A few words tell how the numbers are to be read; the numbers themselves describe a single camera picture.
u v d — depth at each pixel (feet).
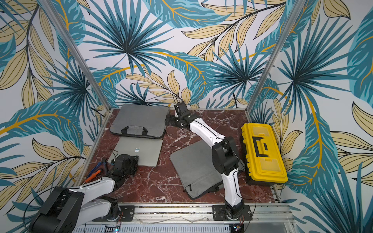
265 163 2.43
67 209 1.38
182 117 2.32
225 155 1.73
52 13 2.27
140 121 3.59
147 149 3.12
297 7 2.26
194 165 2.84
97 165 2.88
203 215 2.41
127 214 2.40
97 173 2.76
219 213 2.42
